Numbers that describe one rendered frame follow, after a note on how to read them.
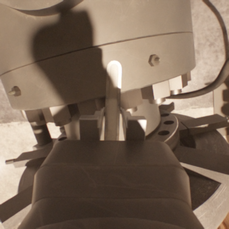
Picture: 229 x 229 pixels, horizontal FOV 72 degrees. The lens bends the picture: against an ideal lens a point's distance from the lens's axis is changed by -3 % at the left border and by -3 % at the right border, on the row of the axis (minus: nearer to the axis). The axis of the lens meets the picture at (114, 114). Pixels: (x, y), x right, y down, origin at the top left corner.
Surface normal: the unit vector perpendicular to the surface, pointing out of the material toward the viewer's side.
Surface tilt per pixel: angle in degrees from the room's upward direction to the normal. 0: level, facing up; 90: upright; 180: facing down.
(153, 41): 29
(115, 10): 18
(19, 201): 90
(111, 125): 5
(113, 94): 5
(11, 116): 0
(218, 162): 90
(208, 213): 44
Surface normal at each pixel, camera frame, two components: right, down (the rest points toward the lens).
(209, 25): -0.07, 0.31
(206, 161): -0.21, -0.93
